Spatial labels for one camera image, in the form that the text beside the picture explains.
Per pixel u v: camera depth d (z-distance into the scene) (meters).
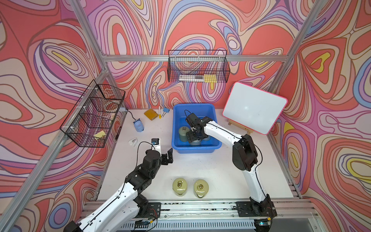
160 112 1.16
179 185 0.73
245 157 0.55
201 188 0.72
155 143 0.66
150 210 0.72
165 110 1.19
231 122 1.06
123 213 0.57
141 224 0.71
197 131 0.70
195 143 0.93
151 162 0.57
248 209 0.73
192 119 0.76
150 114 1.16
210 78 0.82
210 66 0.96
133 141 0.98
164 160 0.69
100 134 0.72
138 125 1.02
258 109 0.90
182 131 0.95
